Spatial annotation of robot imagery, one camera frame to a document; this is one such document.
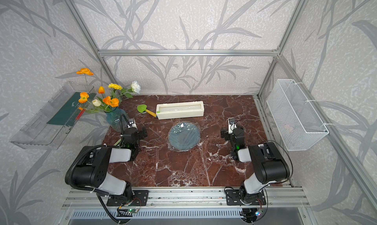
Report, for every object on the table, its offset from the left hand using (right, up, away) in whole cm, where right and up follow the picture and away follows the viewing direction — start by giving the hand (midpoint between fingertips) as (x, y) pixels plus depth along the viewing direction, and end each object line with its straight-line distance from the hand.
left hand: (135, 126), depth 93 cm
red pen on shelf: (-16, +8, -25) cm, 31 cm away
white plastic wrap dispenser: (+27, +10, +9) cm, 30 cm away
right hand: (+62, +1, +1) cm, 62 cm away
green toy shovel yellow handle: (-2, +12, +17) cm, 21 cm away
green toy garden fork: (-1, -6, -18) cm, 19 cm away
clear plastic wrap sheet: (+24, -12, -5) cm, 28 cm away
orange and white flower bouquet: (-13, +15, -13) cm, 24 cm away
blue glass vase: (-10, +5, -2) cm, 11 cm away
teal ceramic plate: (+31, -6, +1) cm, 32 cm away
